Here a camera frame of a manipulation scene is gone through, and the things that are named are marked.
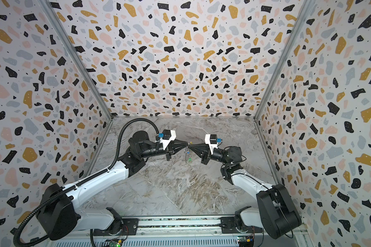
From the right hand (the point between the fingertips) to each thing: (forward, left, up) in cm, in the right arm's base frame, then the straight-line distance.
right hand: (190, 147), depth 67 cm
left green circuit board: (-33, +34, -31) cm, 57 cm away
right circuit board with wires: (-31, -27, -32) cm, 52 cm away
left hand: (+1, +1, +3) cm, 3 cm away
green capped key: (-3, 0, -5) cm, 6 cm away
